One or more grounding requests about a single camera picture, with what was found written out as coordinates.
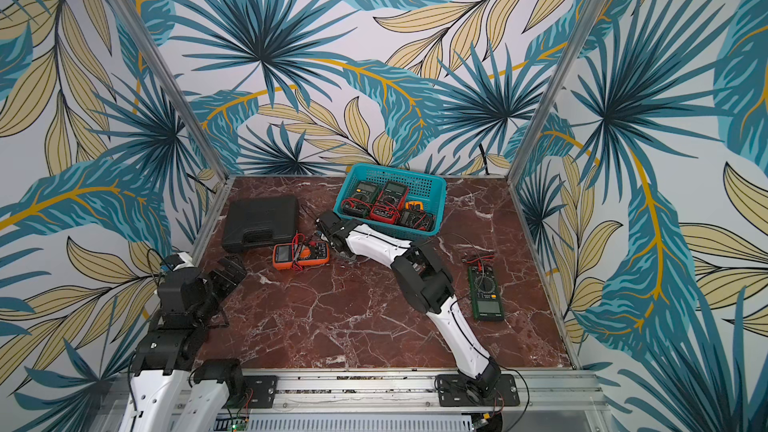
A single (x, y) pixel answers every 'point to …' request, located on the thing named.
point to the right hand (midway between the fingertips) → (358, 235)
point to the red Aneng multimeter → (390, 203)
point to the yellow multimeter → (414, 205)
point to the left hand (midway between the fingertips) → (231, 271)
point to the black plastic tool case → (248, 223)
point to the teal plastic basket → (412, 224)
